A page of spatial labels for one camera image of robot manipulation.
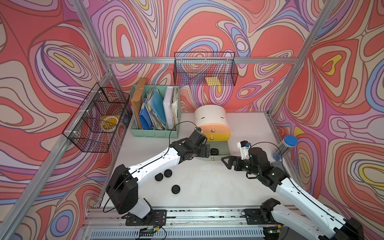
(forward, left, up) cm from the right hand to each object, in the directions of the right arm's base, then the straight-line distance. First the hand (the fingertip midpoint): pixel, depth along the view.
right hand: (229, 163), depth 79 cm
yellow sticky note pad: (+45, +5, +22) cm, 50 cm away
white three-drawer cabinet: (+23, +7, +9) cm, 26 cm away
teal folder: (+38, +41, +13) cm, 57 cm away
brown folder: (+28, +49, +20) cm, 60 cm away
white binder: (+32, +34, +10) cm, 48 cm away
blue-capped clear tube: (+8, -33, +2) cm, 34 cm away
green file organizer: (+27, +45, -7) cm, 53 cm away
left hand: (+7, +12, +3) cm, 15 cm away
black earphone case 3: (-9, +30, -12) cm, 33 cm away
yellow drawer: (+16, +4, +2) cm, 17 cm away
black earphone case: (-2, +40, -11) cm, 41 cm away
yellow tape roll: (+12, +59, +21) cm, 64 cm away
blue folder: (+29, +48, +6) cm, 57 cm away
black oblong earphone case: (+12, +6, -9) cm, 16 cm away
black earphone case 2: (+1, +35, -12) cm, 37 cm away
